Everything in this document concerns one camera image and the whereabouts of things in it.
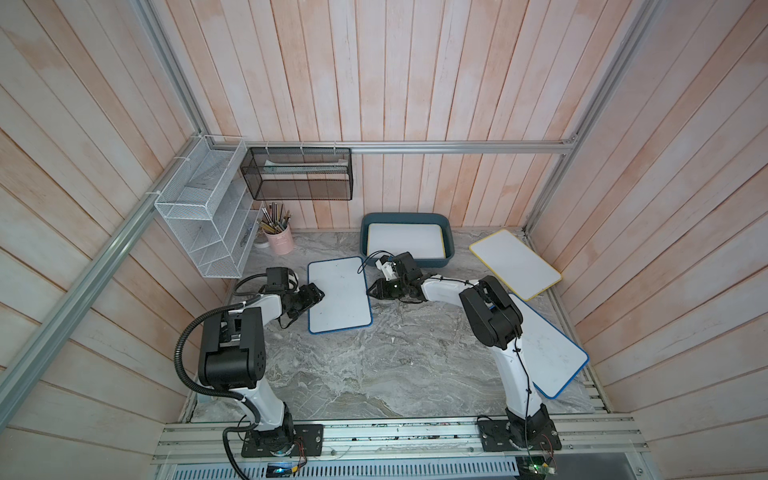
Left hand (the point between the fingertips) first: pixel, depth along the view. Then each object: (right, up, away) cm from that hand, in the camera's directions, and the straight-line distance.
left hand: (318, 301), depth 97 cm
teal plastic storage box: (+34, +31, +21) cm, 51 cm away
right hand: (+17, +3, +4) cm, 17 cm away
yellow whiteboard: (+38, +22, +18) cm, 47 cm away
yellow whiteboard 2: (+73, +12, +14) cm, 75 cm away
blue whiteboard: (+73, -16, -9) cm, 75 cm away
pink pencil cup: (-17, +20, +12) cm, 29 cm away
